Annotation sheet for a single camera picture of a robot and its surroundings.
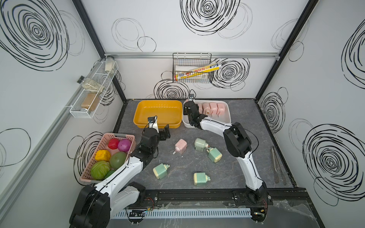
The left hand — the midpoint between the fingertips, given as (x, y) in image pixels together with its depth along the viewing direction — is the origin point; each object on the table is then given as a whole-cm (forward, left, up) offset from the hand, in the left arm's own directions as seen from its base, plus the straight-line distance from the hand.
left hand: (160, 125), depth 82 cm
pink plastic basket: (-7, +37, -14) cm, 41 cm away
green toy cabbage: (-23, +31, -11) cm, 40 cm away
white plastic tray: (+19, -46, -16) cm, 52 cm away
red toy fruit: (-5, +32, -15) cm, 36 cm away
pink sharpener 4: (+23, -41, -11) cm, 48 cm away
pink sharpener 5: (-7, -12, -12) cm, 18 cm away
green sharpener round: (-6, -24, -11) cm, 27 cm away
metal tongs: (-21, -68, -17) cm, 73 cm away
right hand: (+22, -17, -3) cm, 28 cm away
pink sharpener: (+23, -26, -11) cm, 36 cm away
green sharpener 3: (-26, -23, -11) cm, 36 cm away
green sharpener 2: (-23, -2, -11) cm, 25 cm away
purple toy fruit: (-7, +23, -12) cm, 27 cm away
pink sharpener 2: (+23, -30, -10) cm, 39 cm away
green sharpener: (-12, -32, -11) cm, 36 cm away
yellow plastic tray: (+26, 0, -19) cm, 33 cm away
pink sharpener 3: (+24, -36, -10) cm, 44 cm away
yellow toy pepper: (-14, +33, -12) cm, 38 cm away
